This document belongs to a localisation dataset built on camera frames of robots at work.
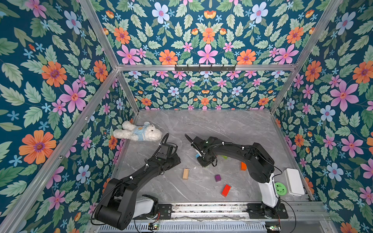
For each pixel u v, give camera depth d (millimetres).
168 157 693
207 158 766
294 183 784
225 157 615
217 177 840
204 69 935
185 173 842
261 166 508
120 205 413
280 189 767
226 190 796
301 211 750
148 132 946
